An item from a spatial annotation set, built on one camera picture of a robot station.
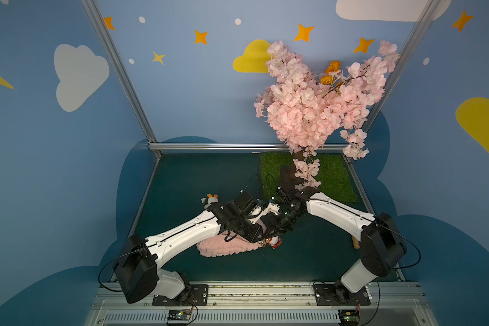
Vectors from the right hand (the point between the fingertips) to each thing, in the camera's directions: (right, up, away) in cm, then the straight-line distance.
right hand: (268, 235), depth 78 cm
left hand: (-3, +1, -1) cm, 3 cm away
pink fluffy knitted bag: (-20, -5, 0) cm, 21 cm away
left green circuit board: (-33, -27, -6) cm, 43 cm away
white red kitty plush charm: (+3, -4, +3) cm, 6 cm away
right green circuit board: (+29, -28, -6) cm, 41 cm away
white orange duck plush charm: (-26, +12, +17) cm, 34 cm away
